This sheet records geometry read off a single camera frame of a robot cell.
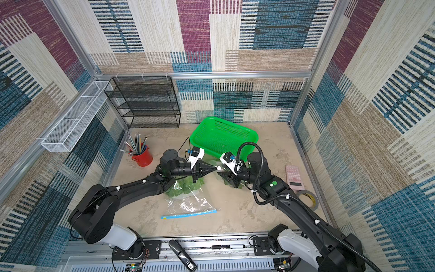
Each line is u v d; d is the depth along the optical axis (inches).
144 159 38.3
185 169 27.3
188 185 34.1
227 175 25.6
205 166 28.0
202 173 28.2
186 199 32.0
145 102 43.0
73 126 29.3
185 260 26.5
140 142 37.9
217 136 44.4
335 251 15.4
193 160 26.6
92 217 17.2
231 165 24.6
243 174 25.1
